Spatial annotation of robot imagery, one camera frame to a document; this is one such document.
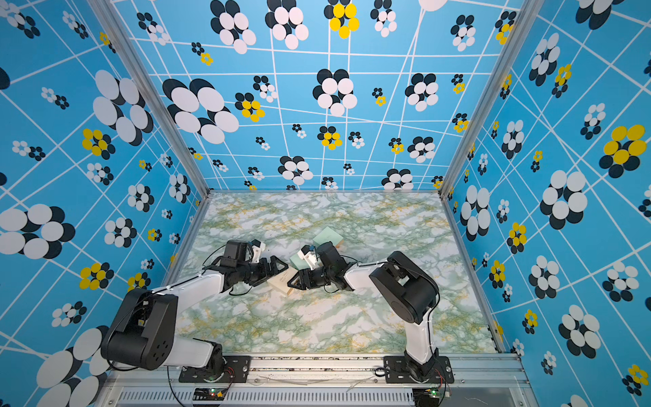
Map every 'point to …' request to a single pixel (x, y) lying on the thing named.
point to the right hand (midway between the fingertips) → (296, 283)
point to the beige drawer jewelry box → (280, 281)
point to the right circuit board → (426, 397)
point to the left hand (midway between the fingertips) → (283, 268)
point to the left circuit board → (212, 394)
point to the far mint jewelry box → (328, 235)
